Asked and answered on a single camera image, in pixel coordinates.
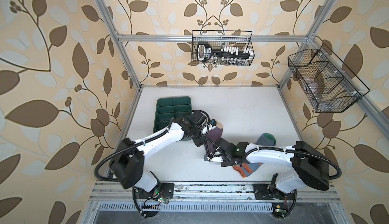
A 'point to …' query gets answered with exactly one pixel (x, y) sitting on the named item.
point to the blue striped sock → (245, 169)
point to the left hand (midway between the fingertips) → (204, 134)
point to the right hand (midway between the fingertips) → (220, 154)
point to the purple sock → (214, 135)
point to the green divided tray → (169, 107)
